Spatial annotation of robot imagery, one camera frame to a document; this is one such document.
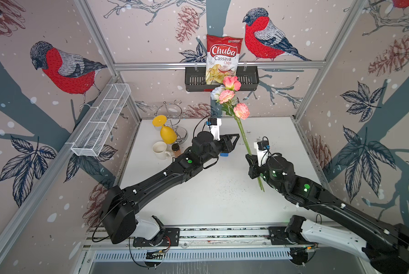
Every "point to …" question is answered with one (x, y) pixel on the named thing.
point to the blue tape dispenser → (224, 154)
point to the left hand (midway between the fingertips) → (240, 134)
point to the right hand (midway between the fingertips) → (246, 155)
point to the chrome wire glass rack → (173, 111)
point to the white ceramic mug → (159, 149)
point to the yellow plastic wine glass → (168, 135)
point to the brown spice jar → (175, 147)
